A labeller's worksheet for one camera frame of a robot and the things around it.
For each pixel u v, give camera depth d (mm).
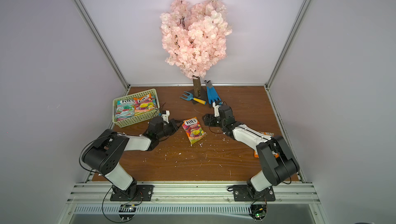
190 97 1108
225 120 692
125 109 977
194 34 653
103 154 474
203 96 1138
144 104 1004
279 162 438
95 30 875
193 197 726
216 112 807
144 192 743
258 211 696
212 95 1114
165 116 856
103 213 627
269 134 502
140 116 963
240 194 726
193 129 915
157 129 726
